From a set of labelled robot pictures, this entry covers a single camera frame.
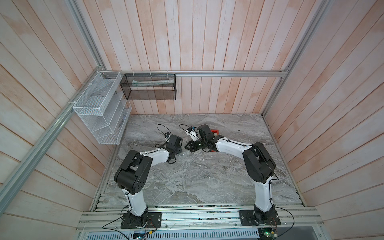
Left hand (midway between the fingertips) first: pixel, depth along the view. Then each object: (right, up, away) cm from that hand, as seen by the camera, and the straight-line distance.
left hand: (176, 149), depth 99 cm
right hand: (+6, +2, -6) cm, 9 cm away
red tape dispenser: (+27, +12, +4) cm, 30 cm away
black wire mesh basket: (-20, +44, +5) cm, 48 cm away
